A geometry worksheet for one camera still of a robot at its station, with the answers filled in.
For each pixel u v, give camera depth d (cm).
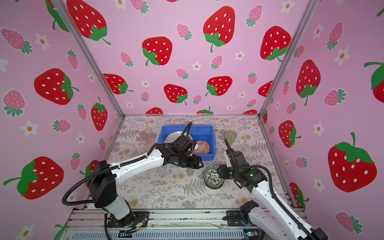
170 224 73
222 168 69
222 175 67
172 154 59
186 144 64
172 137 103
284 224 42
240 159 59
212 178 82
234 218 73
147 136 103
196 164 70
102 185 43
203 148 97
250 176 53
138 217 75
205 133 108
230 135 104
